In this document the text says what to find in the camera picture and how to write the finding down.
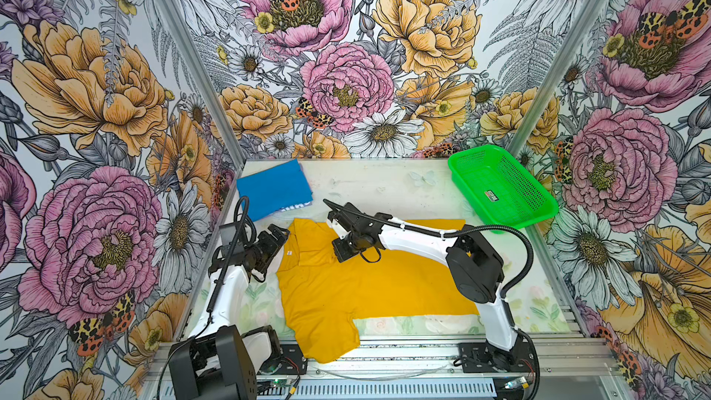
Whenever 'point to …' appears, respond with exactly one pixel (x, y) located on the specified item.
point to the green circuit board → (279, 382)
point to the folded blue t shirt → (275, 190)
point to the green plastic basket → (503, 193)
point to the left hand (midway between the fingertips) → (284, 249)
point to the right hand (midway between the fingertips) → (339, 260)
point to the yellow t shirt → (321, 293)
